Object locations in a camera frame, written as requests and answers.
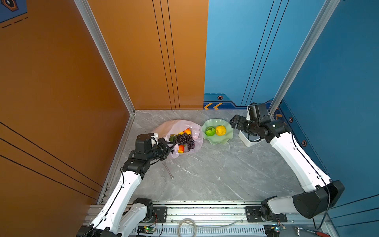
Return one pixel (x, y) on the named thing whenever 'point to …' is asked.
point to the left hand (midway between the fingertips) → (177, 141)
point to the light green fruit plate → (216, 139)
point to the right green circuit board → (272, 230)
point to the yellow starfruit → (220, 130)
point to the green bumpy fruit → (209, 131)
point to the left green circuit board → (146, 229)
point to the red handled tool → (321, 233)
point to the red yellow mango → (181, 148)
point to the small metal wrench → (171, 177)
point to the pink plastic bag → (175, 126)
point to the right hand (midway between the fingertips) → (235, 123)
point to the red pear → (188, 131)
